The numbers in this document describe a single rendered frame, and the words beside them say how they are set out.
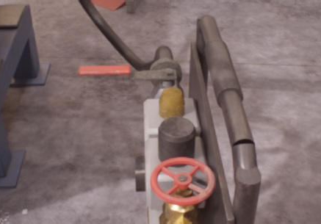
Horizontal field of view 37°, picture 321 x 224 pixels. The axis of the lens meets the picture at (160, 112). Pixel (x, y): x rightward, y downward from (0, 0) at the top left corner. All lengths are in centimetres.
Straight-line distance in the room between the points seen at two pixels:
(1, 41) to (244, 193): 105
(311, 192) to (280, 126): 27
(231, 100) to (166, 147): 11
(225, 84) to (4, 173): 84
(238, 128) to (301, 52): 139
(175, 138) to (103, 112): 92
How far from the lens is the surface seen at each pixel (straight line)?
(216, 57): 61
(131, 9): 210
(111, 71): 75
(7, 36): 144
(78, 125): 144
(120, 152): 133
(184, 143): 58
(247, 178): 47
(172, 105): 67
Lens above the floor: 87
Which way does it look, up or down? 36 degrees down
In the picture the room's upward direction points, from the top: straight up
